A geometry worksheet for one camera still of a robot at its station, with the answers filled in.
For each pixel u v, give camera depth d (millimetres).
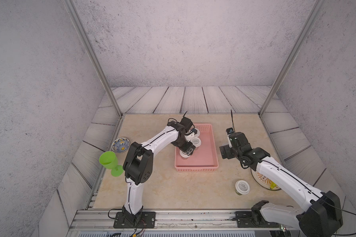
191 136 843
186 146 805
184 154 886
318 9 702
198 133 993
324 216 382
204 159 936
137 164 522
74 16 726
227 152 740
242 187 775
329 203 391
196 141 955
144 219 727
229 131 713
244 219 726
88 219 759
